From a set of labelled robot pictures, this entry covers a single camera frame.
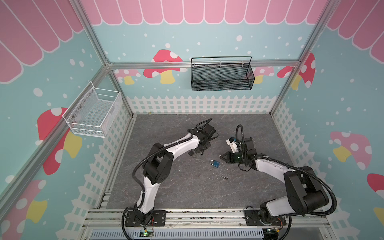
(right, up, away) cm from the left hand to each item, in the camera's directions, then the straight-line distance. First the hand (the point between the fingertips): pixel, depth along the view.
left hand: (204, 148), depth 94 cm
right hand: (+9, -4, -6) cm, 12 cm away
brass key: (+13, -16, -7) cm, 22 cm away
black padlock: (-8, -3, +2) cm, 9 cm away
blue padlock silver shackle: (+7, -9, -1) cm, 11 cm away
